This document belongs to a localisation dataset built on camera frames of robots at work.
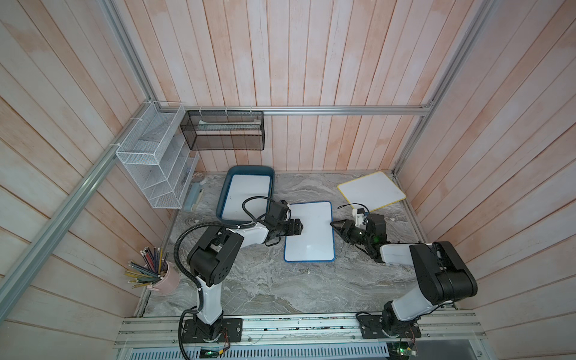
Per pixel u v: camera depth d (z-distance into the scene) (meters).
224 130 1.04
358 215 0.88
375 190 1.15
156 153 0.69
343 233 0.82
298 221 0.90
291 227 0.86
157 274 0.78
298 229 0.88
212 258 0.51
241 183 1.11
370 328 0.73
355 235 0.83
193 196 1.04
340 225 0.87
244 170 1.16
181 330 0.70
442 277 0.46
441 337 0.73
